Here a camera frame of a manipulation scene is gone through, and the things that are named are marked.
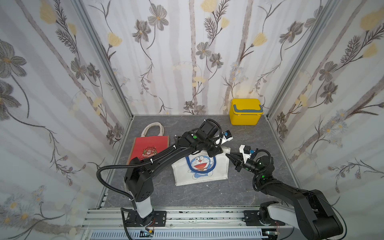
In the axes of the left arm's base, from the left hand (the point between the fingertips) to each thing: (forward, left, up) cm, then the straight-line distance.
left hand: (223, 147), depth 77 cm
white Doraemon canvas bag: (-6, +12, -11) cm, 17 cm away
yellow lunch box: (+34, -22, -8) cm, 41 cm away
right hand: (-3, -3, -2) cm, 5 cm away
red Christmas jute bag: (+14, +49, -21) cm, 55 cm away
